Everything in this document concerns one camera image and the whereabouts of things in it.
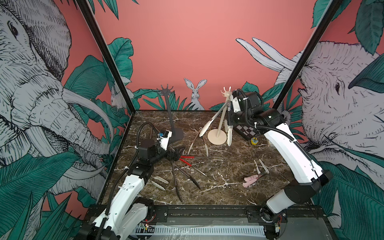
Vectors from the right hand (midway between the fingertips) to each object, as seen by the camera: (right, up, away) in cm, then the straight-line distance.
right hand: (226, 112), depth 72 cm
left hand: (-24, -15, +5) cm, 29 cm away
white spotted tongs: (+2, -8, 0) cm, 8 cm away
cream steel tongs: (-8, -20, +28) cm, 35 cm away
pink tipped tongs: (+16, -37, +10) cm, 41 cm away
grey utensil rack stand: (-29, -13, +36) cm, 48 cm away
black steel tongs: (-18, -37, +14) cm, 44 cm away
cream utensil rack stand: (+1, -14, +32) cm, 35 cm away
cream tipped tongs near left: (-37, -36, +12) cm, 53 cm away
